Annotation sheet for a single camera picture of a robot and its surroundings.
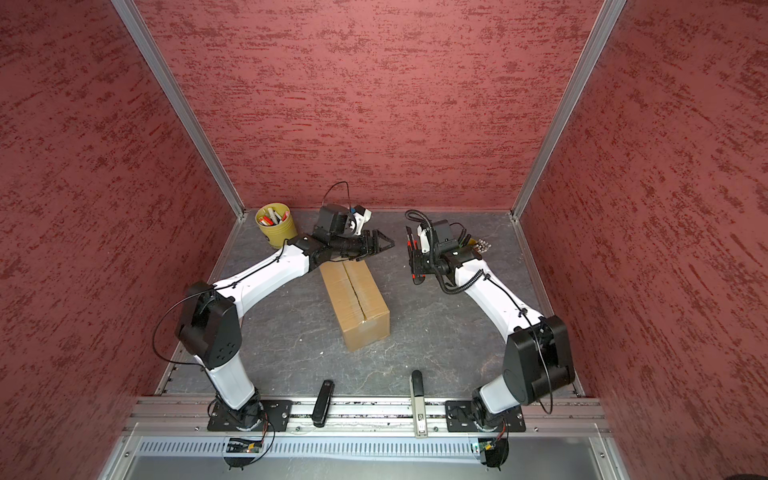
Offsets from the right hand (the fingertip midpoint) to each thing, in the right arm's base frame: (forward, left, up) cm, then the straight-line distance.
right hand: (414, 266), depth 86 cm
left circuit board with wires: (-40, +46, -18) cm, 64 cm away
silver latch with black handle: (-33, +1, -12) cm, 36 cm away
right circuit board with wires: (-44, -17, -17) cm, 50 cm away
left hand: (+1, +8, +6) cm, 10 cm away
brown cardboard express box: (-12, +16, +1) cm, 20 cm away
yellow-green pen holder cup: (+23, +47, -4) cm, 53 cm away
